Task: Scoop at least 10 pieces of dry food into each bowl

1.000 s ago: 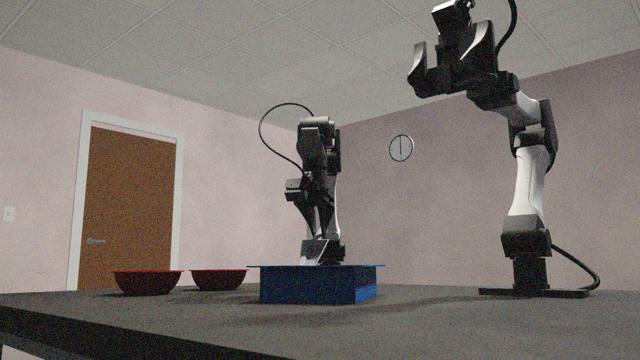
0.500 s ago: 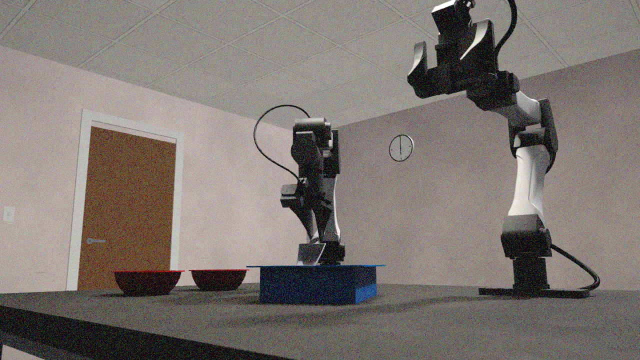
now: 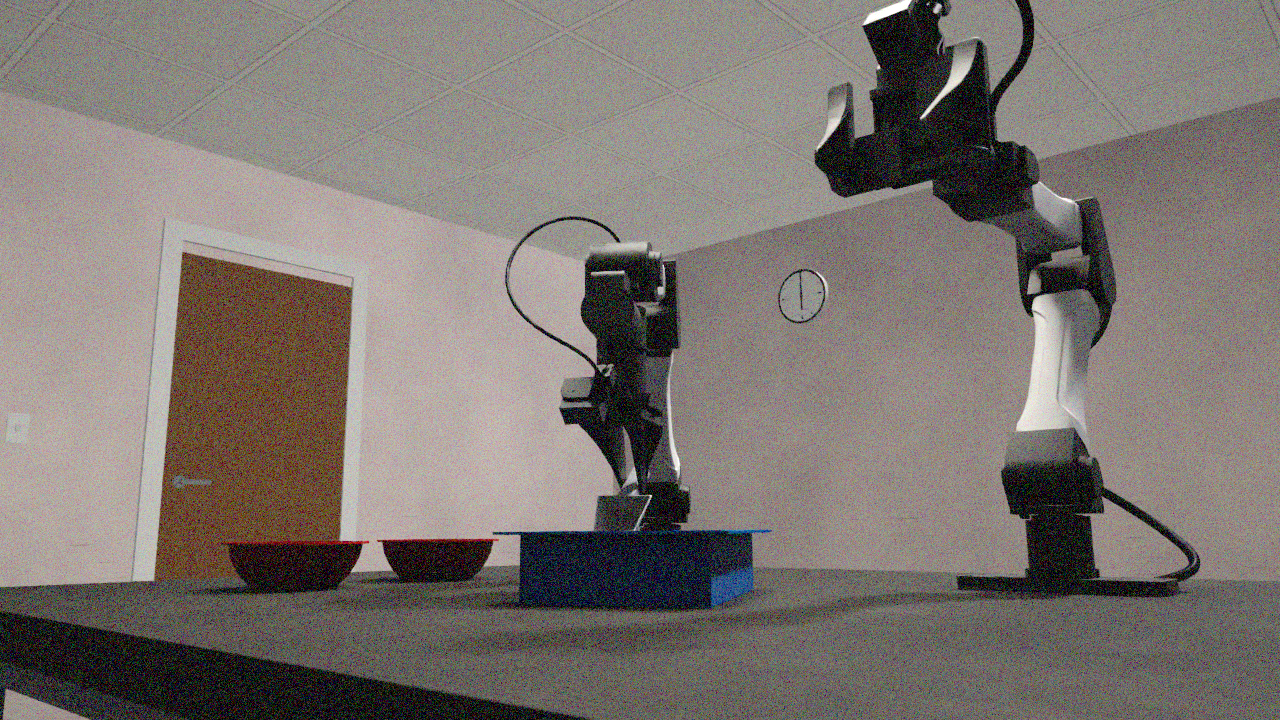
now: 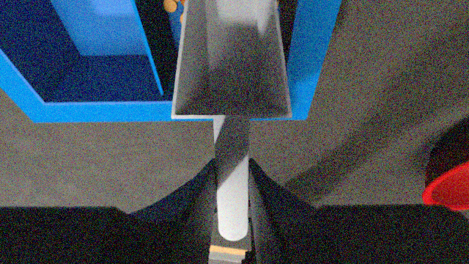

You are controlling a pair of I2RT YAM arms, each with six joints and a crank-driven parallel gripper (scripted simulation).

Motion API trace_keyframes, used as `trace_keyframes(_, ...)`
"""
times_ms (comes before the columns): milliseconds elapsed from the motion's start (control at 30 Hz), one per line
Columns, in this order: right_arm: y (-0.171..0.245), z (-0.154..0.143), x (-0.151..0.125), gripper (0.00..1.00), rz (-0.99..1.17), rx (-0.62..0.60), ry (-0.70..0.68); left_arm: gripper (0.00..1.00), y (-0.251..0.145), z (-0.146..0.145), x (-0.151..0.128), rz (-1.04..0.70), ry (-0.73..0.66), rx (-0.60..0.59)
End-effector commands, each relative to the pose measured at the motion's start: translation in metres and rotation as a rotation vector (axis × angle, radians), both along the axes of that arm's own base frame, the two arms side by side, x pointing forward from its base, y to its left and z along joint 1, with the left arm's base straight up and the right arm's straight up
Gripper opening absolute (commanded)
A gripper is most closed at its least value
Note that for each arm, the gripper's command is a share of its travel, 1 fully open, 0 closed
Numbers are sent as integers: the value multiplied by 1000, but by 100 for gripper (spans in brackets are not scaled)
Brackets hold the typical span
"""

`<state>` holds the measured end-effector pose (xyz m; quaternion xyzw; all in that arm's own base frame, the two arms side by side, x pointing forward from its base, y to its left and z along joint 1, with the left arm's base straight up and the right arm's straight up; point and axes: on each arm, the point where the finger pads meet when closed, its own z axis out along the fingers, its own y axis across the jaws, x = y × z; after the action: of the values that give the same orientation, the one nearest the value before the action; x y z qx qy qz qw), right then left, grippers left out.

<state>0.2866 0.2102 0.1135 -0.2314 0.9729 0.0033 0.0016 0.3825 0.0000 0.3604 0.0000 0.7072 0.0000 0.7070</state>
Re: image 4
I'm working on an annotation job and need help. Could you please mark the orange short cylinder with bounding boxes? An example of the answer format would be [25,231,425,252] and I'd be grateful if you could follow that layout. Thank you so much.
[163,0,178,13]

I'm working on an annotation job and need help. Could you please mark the red bowl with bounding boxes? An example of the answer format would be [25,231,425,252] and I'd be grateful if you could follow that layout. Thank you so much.
[422,131,469,210]

